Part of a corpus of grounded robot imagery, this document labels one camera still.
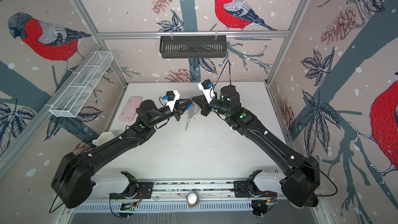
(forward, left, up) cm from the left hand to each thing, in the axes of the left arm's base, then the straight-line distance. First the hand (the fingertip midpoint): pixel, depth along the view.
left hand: (192, 98), depth 68 cm
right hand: (+1, -1, 0) cm, 2 cm away
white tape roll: (-38, -47, -31) cm, 68 cm away
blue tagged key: (-2, +1, -4) cm, 4 cm away
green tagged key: (-5, +4, -17) cm, 18 cm away
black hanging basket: (+52, +3, -7) cm, 53 cm away
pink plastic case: (+13, +45, -31) cm, 57 cm away
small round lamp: (-36, 0, -22) cm, 42 cm away
